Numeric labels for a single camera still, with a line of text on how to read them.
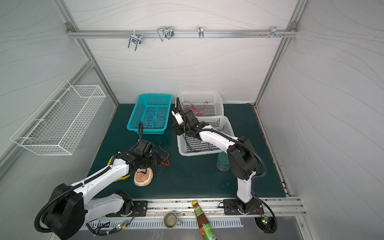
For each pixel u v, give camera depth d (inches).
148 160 29.5
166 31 29.7
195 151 36.9
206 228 25.5
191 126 27.0
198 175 33.7
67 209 15.6
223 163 31.1
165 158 34.0
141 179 31.7
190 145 37.7
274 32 30.2
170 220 27.3
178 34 30.9
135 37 30.5
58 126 26.6
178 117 31.0
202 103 46.8
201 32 30.8
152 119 43.8
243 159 19.1
